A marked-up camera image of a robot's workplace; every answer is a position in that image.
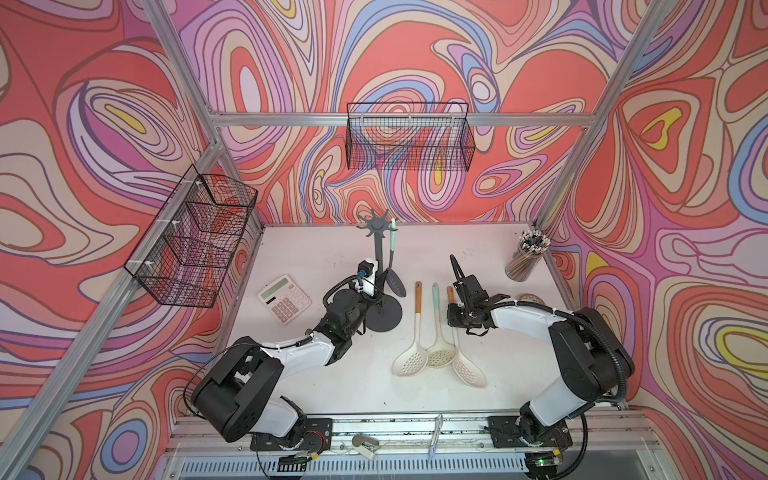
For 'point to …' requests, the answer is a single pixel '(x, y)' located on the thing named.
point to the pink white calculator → (285, 299)
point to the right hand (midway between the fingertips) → (455, 325)
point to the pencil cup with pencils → (532, 245)
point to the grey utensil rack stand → (384, 313)
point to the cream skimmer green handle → (441, 354)
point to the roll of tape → (531, 298)
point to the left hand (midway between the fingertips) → (387, 272)
